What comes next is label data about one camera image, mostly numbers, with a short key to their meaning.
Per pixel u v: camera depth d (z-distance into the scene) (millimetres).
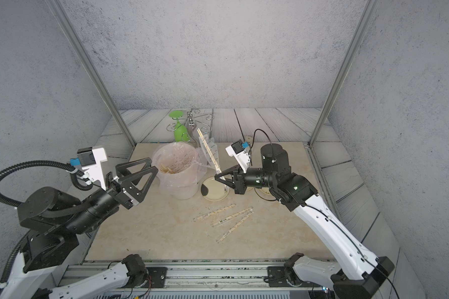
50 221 340
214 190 979
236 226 867
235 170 535
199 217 893
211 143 499
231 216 897
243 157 530
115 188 392
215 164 572
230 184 556
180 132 1021
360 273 364
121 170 454
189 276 747
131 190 386
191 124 919
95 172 379
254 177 521
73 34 761
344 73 875
